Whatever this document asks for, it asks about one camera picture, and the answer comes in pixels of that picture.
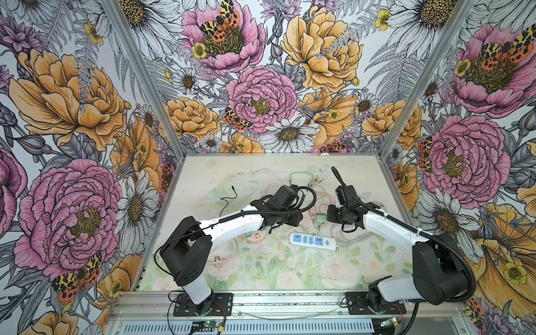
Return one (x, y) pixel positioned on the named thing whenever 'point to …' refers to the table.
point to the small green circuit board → (207, 324)
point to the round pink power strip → (256, 236)
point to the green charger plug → (321, 219)
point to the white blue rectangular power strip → (313, 241)
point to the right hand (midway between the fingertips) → (330, 219)
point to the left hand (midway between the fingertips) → (296, 221)
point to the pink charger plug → (313, 213)
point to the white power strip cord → (344, 239)
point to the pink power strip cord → (216, 259)
